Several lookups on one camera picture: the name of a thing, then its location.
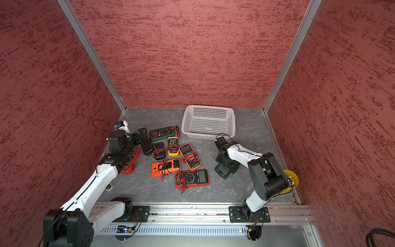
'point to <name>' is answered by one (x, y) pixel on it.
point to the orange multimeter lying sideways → (165, 168)
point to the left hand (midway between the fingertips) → (140, 134)
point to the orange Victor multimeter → (189, 157)
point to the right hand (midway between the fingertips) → (224, 167)
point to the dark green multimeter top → (162, 134)
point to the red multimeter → (184, 179)
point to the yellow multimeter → (173, 146)
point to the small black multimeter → (159, 152)
